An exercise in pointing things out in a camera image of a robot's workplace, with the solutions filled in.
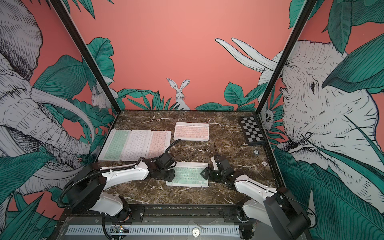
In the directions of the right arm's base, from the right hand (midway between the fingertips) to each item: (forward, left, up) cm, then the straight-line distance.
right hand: (202, 172), depth 85 cm
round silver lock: (-28, +4, -4) cm, 28 cm away
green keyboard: (0, +8, -4) cm, 9 cm away
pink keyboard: (+22, +30, -2) cm, 37 cm away
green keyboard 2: (+17, +59, -2) cm, 62 cm away
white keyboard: (+19, +44, -1) cm, 48 cm away
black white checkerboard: (+31, -36, 0) cm, 47 cm away
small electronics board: (-27, +40, -3) cm, 48 cm away
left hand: (-1, +17, -3) cm, 17 cm away
